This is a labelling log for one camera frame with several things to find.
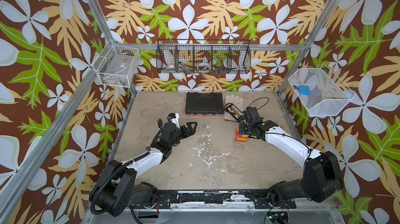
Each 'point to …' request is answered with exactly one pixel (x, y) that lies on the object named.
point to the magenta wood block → (241, 136)
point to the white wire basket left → (117, 65)
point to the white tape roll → (203, 65)
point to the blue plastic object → (303, 89)
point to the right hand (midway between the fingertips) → (241, 126)
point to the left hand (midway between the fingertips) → (191, 123)
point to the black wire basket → (200, 56)
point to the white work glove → (237, 101)
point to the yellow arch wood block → (241, 139)
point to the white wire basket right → (328, 94)
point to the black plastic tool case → (204, 104)
